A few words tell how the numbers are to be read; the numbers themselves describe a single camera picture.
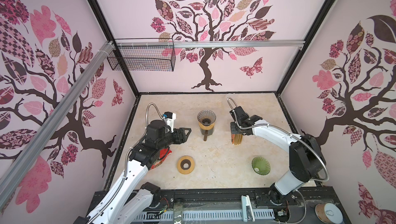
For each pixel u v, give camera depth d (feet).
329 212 2.14
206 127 2.91
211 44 3.11
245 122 2.14
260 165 2.65
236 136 2.95
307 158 1.47
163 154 3.11
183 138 2.12
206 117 3.00
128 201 1.81
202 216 2.29
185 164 2.80
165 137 2.02
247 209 2.27
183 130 2.19
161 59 2.62
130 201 1.81
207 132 3.02
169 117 2.12
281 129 1.75
